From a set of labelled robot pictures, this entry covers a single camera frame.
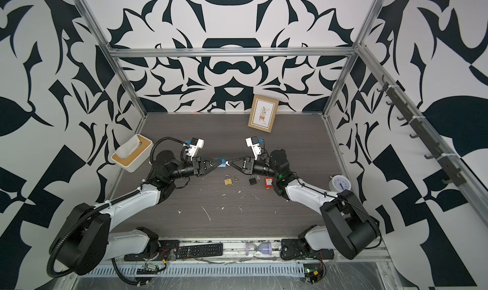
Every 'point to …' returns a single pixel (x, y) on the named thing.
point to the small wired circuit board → (151, 268)
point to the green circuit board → (313, 272)
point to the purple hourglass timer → (264, 248)
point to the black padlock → (252, 180)
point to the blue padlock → (223, 165)
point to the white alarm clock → (339, 183)
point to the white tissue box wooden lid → (135, 155)
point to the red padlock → (269, 182)
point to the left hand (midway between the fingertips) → (221, 160)
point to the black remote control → (196, 250)
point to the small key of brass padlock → (236, 180)
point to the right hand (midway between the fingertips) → (230, 165)
